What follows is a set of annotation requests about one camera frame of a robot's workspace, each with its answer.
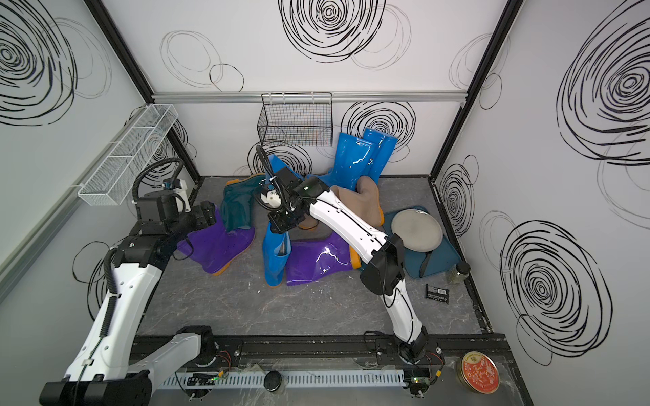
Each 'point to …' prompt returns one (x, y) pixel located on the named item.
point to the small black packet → (437, 293)
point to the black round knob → (272, 381)
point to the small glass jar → (459, 272)
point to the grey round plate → (420, 229)
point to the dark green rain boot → (236, 201)
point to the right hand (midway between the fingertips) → (274, 229)
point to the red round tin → (478, 372)
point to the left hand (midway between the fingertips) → (202, 207)
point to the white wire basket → (121, 170)
